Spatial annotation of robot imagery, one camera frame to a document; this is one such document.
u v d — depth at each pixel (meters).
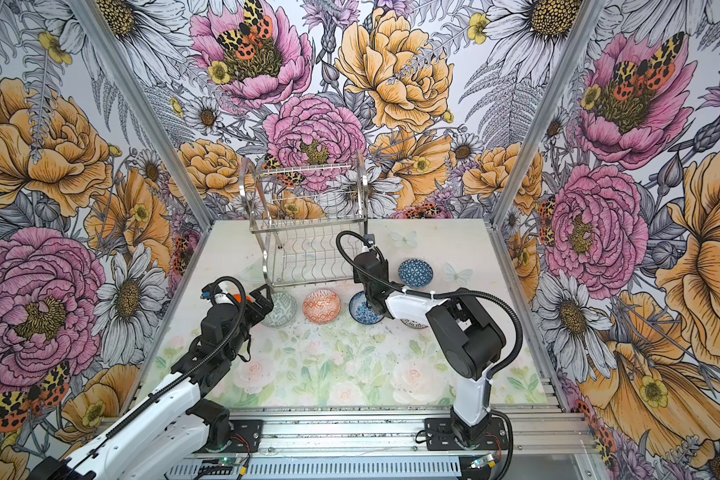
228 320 0.61
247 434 0.74
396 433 0.76
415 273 1.05
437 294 0.55
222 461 0.71
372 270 0.68
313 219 1.27
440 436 0.74
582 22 0.73
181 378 0.53
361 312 0.96
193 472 0.70
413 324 0.92
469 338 0.49
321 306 0.97
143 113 0.89
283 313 0.94
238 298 0.66
